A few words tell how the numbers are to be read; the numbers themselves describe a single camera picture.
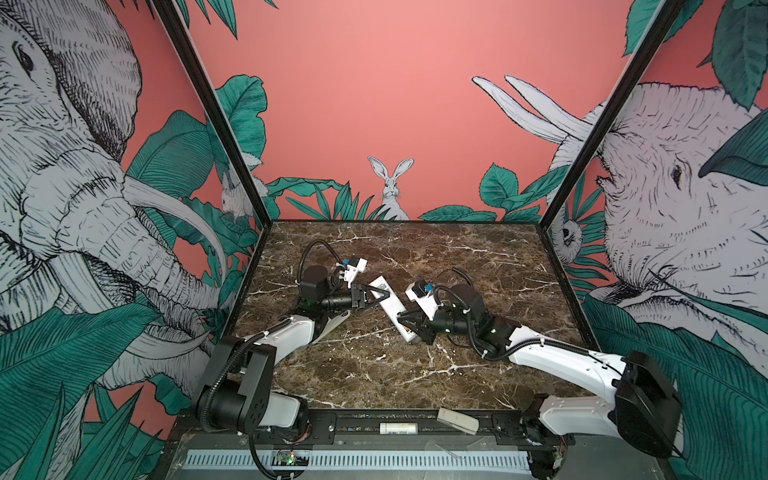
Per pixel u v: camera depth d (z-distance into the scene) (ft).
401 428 2.39
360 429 2.45
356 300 2.34
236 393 1.40
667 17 2.27
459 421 2.39
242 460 2.30
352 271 2.53
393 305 2.49
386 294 2.50
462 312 1.88
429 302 2.16
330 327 2.98
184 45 2.42
